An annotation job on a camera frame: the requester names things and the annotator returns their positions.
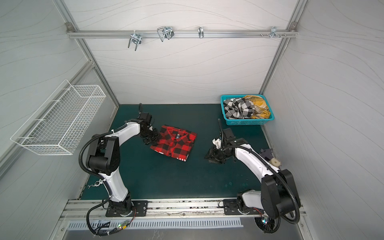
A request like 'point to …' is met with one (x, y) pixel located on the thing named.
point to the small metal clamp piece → (96, 184)
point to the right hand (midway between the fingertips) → (209, 155)
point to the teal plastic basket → (251, 121)
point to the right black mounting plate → (230, 208)
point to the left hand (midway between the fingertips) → (161, 137)
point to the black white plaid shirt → (238, 108)
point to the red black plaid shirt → (175, 142)
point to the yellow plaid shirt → (261, 110)
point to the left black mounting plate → (140, 208)
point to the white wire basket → (58, 124)
